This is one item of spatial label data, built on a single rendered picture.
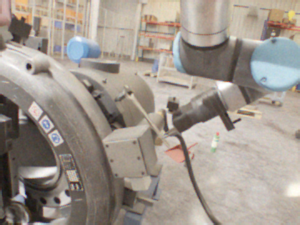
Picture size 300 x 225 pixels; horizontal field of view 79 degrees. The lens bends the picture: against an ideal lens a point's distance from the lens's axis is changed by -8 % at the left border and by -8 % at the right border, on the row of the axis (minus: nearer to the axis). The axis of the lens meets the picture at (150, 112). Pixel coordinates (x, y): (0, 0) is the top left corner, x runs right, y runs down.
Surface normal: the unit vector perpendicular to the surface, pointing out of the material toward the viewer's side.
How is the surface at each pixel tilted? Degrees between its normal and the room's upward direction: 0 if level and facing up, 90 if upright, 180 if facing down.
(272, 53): 80
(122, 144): 90
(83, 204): 90
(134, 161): 90
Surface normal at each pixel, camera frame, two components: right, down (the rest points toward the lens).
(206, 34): -0.11, 0.86
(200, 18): -0.36, 0.83
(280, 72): -0.29, 0.07
